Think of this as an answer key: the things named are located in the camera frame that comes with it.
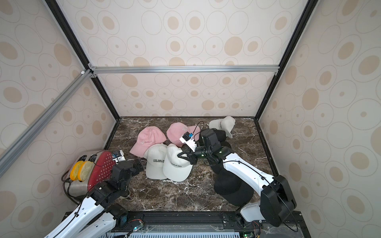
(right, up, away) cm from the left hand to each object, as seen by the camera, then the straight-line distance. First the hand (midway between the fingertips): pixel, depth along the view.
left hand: (137, 160), depth 77 cm
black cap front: (+52, -17, +4) cm, 55 cm away
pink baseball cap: (-3, +11, +25) cm, 28 cm away
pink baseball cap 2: (+17, +16, +25) cm, 35 cm away
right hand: (+22, +2, -5) cm, 22 cm away
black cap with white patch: (+39, +1, -19) cm, 44 cm away
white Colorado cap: (+7, +1, +12) cm, 14 cm away
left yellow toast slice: (-27, -4, -7) cm, 28 cm away
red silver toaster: (-18, -2, 0) cm, 18 cm away
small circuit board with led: (+4, -30, -6) cm, 31 cm away
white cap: (+53, +20, +28) cm, 63 cm away
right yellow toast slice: (-23, -3, -6) cm, 24 cm away
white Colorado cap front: (+20, -5, +2) cm, 21 cm away
